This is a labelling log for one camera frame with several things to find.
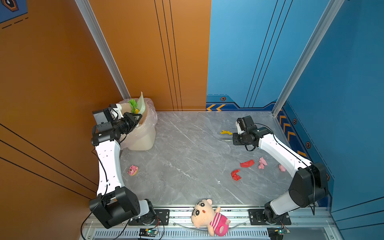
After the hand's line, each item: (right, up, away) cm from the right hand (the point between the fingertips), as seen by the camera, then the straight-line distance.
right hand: (233, 139), depth 87 cm
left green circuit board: (-45, -43, -17) cm, 64 cm away
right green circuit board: (+16, -43, -17) cm, 49 cm away
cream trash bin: (-53, +1, -1) cm, 53 cm away
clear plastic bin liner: (-54, +1, -1) cm, 54 cm away
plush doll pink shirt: (-19, -32, -20) cm, 42 cm away
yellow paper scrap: (-53, +15, -10) cm, 56 cm away
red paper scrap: (+10, -16, +4) cm, 19 cm away
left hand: (-49, +14, -13) cm, 53 cm away
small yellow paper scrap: (-1, +3, +21) cm, 21 cm away
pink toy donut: (-59, -18, 0) cm, 62 cm away
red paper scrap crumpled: (0, -21, -1) cm, 21 cm away
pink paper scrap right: (+18, -14, +3) cm, 24 cm away
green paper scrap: (-56, +20, -7) cm, 60 cm away
